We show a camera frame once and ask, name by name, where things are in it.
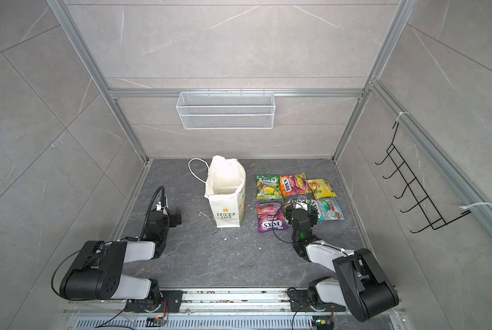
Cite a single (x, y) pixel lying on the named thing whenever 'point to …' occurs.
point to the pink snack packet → (271, 216)
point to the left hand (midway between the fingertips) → (165, 204)
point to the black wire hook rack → (425, 208)
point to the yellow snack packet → (320, 188)
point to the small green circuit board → (322, 322)
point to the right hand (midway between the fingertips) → (302, 203)
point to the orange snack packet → (293, 184)
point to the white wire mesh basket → (225, 110)
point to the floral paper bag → (225, 189)
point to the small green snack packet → (268, 187)
